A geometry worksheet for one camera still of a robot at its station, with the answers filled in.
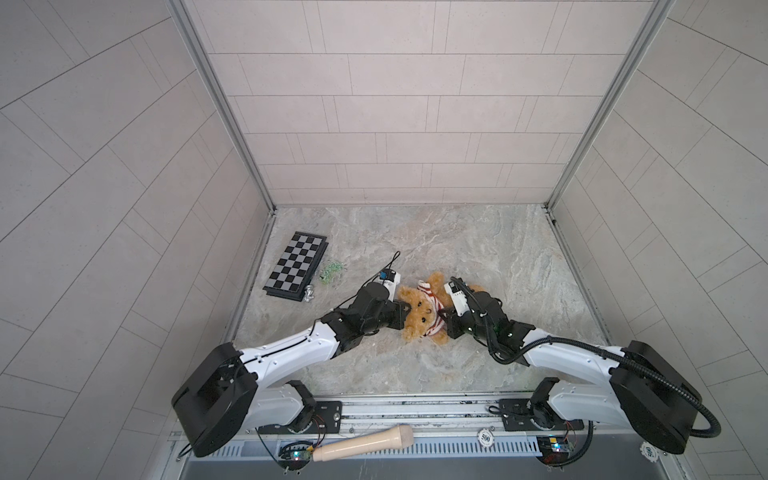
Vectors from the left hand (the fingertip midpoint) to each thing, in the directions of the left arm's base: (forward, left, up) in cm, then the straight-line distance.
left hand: (419, 308), depth 79 cm
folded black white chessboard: (+17, +38, -6) cm, 42 cm away
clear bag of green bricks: (+17, +28, -9) cm, 34 cm away
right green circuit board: (-30, -30, -10) cm, 44 cm away
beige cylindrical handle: (-28, +6, -5) cm, 29 cm away
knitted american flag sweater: (+6, -2, 0) cm, 6 cm away
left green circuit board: (-32, +28, -7) cm, 43 cm away
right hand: (0, -5, -5) cm, 7 cm away
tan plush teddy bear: (-2, 0, +1) cm, 2 cm away
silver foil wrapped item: (+9, +34, -9) cm, 36 cm away
